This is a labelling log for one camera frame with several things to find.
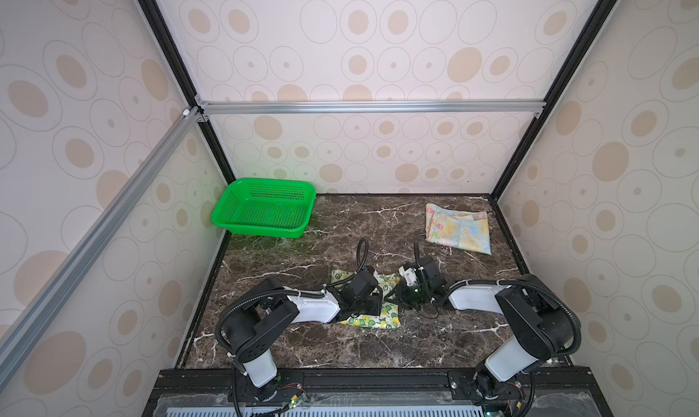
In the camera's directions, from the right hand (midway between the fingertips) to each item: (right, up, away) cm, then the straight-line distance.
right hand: (395, 298), depth 90 cm
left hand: (-2, -2, -4) cm, 5 cm away
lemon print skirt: (-2, -4, -6) cm, 7 cm away
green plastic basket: (-51, +31, +26) cm, 66 cm away
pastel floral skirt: (+30, +22, +16) cm, 41 cm away
